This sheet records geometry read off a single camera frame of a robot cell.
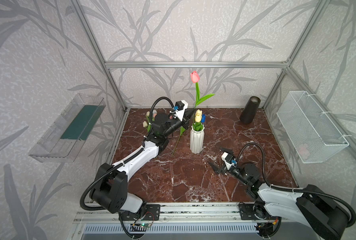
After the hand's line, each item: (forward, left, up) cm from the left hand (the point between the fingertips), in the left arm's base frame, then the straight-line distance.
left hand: (196, 105), depth 71 cm
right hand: (-14, -11, -19) cm, 26 cm away
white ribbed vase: (-7, -1, -21) cm, 22 cm away
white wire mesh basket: (-17, -48, -1) cm, 51 cm away
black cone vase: (+20, -39, -24) cm, 50 cm away
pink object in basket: (-16, -54, -15) cm, 58 cm away
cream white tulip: (0, -2, -5) cm, 5 cm away
